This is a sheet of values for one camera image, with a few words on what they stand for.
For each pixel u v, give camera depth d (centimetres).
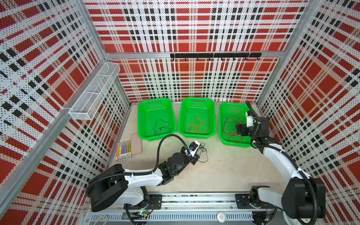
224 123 106
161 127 104
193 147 63
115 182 47
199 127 105
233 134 98
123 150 93
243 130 77
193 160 67
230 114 115
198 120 114
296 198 39
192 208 73
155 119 109
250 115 73
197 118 104
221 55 89
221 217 69
